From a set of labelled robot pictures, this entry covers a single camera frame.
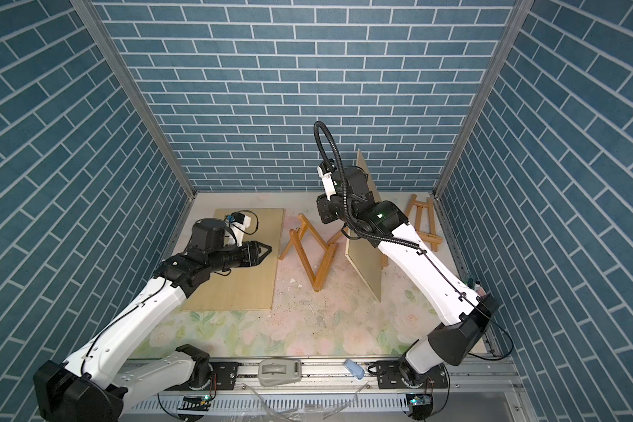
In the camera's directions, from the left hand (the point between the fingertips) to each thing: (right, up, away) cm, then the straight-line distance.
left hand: (272, 250), depth 75 cm
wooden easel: (+17, -2, +22) cm, 28 cm away
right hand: (+15, +15, -4) cm, 22 cm away
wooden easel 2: (+36, -6, +19) cm, 41 cm away
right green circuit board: (+42, -43, -3) cm, 60 cm away
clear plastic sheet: (+12, -42, -7) cm, 44 cm away
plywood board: (-13, -15, +15) cm, 25 cm away
